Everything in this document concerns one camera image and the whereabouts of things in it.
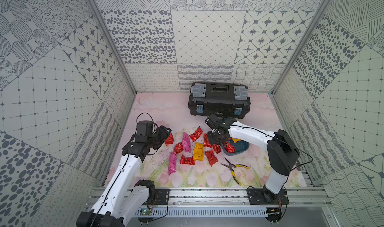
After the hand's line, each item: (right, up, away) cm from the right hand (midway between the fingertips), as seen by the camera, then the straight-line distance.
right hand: (214, 141), depth 88 cm
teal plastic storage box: (+17, -4, +2) cm, 18 cm away
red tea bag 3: (-21, -4, 0) cm, 22 cm away
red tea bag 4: (-10, +2, +7) cm, 13 cm away
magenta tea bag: (-24, -10, -7) cm, 27 cm away
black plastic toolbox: (+11, +26, +5) cm, 28 cm away
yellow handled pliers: (+10, -14, -5) cm, 17 cm away
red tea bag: (-17, -10, -5) cm, 20 cm away
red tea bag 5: (-27, 0, +3) cm, 27 cm away
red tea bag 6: (+1, -4, -1) cm, 4 cm away
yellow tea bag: (-10, -6, -1) cm, 11 cm away
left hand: (-26, +8, -10) cm, 29 cm away
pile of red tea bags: (+9, -3, 0) cm, 9 cm away
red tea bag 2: (-2, -8, -4) cm, 10 cm away
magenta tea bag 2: (-17, -1, +1) cm, 17 cm away
